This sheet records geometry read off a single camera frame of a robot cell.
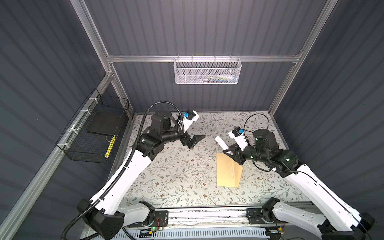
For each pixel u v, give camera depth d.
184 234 0.77
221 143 0.67
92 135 0.73
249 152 0.57
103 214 0.37
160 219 0.72
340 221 0.38
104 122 0.75
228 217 0.75
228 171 0.89
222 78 0.92
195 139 0.57
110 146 0.69
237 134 0.57
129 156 0.44
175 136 0.56
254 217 0.73
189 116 0.53
